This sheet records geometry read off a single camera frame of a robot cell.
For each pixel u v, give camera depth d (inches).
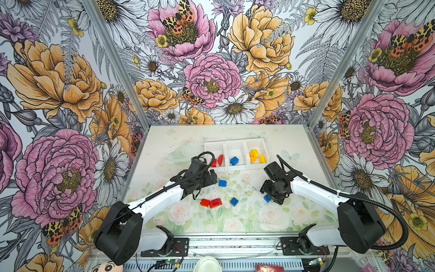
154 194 20.1
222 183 37.1
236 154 41.2
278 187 25.8
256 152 42.0
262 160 40.1
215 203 34.1
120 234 16.2
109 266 25.1
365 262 27.4
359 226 16.8
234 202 33.7
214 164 39.9
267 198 33.8
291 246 29.1
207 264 27.5
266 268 26.1
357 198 18.0
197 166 26.1
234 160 40.1
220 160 40.1
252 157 39.7
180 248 29.1
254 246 30.0
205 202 34.5
